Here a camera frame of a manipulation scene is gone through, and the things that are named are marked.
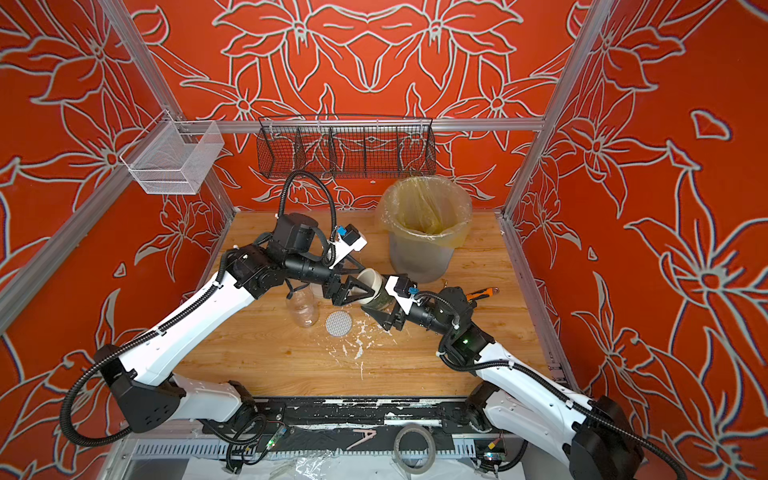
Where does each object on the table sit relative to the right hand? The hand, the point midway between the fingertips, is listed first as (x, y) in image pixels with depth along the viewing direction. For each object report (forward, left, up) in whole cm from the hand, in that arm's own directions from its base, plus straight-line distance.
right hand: (372, 287), depth 67 cm
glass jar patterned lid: (+8, +23, -26) cm, 36 cm away
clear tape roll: (-28, -14, -25) cm, 40 cm away
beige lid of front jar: (-1, 0, +5) cm, 5 cm away
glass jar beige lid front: (-4, -2, +1) cm, 5 cm away
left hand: (+1, +1, +4) cm, 4 cm away
